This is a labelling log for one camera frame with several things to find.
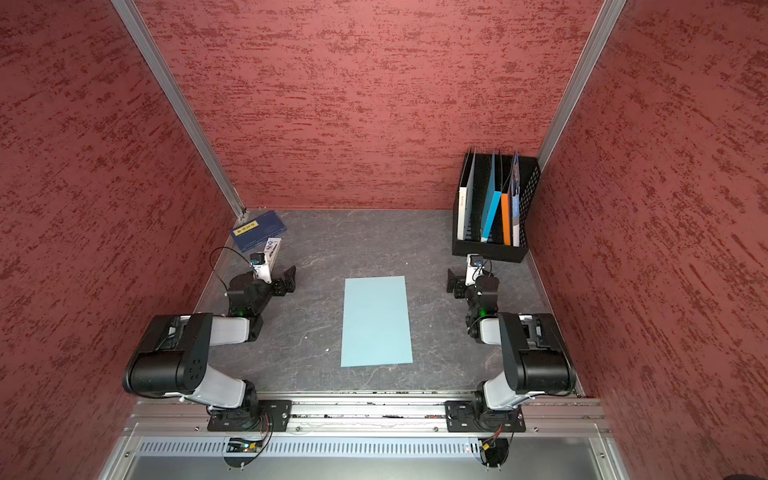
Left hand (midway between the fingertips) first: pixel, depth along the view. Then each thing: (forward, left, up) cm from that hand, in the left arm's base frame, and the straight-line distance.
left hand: (281, 271), depth 93 cm
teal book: (+14, -66, +18) cm, 69 cm away
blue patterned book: (+12, -72, +20) cm, 76 cm away
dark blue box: (+24, +18, -8) cm, 31 cm away
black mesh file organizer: (+31, -84, +12) cm, 91 cm away
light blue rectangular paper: (-16, -31, -8) cm, 36 cm away
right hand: (+1, -59, -1) cm, 59 cm away
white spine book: (+15, -58, +19) cm, 63 cm away
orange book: (+13, -72, +11) cm, 74 cm away
